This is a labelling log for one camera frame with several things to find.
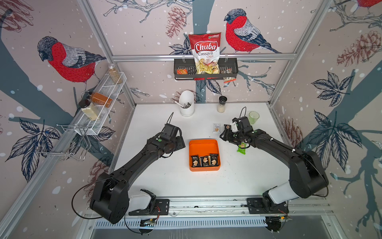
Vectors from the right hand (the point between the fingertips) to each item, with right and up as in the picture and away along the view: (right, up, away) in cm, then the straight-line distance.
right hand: (222, 136), depth 89 cm
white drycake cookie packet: (-2, +3, +14) cm, 14 cm away
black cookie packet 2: (-11, -15, -2) cm, 18 cm away
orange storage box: (-11, -12, +1) cm, 17 cm away
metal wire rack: (-69, +3, -31) cm, 75 cm away
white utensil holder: (-24, +25, +21) cm, 40 cm away
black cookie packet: (-17, -15, -4) cm, 23 cm away
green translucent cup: (+27, +12, +20) cm, 35 cm away
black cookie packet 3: (-6, -14, -3) cm, 15 cm away
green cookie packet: (+6, -4, -16) cm, 18 cm away
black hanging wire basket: (-24, +42, +3) cm, 48 cm away
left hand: (-24, -2, -5) cm, 24 cm away
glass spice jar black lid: (+3, +19, +23) cm, 29 cm away
